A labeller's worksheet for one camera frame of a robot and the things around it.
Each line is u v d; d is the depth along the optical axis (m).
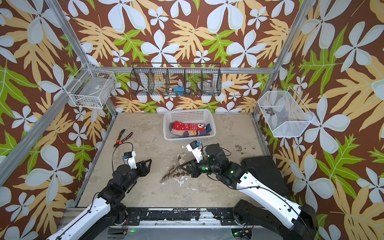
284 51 0.83
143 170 0.72
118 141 1.03
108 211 0.57
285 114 0.84
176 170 0.70
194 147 0.62
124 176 0.61
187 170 0.66
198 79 0.98
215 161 0.55
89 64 0.90
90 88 0.86
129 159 0.71
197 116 1.11
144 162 0.75
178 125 1.05
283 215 0.41
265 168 0.88
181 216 0.75
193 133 1.04
